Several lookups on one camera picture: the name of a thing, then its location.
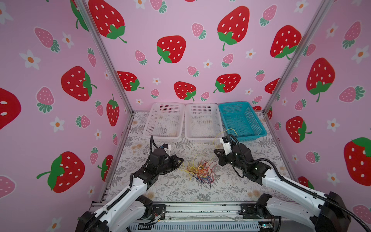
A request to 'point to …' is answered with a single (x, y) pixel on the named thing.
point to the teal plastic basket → (240, 120)
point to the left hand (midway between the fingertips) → (184, 159)
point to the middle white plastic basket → (202, 121)
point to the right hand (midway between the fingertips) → (213, 151)
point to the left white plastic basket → (165, 121)
